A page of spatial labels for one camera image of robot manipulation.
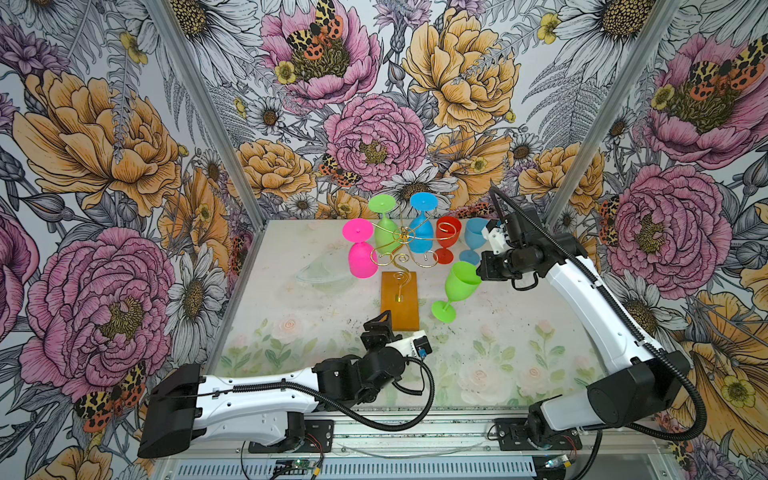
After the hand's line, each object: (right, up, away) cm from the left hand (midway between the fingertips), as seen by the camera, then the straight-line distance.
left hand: (385, 325), depth 75 cm
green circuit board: (-19, -31, -4) cm, 37 cm away
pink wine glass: (-6, +16, +6) cm, 18 cm away
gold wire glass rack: (+4, +17, +6) cm, 18 cm away
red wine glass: (+20, +24, +26) cm, 41 cm away
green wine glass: (+18, +11, -1) cm, 21 cm away
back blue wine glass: (+10, +25, +11) cm, 29 cm away
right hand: (+24, +11, +2) cm, 27 cm away
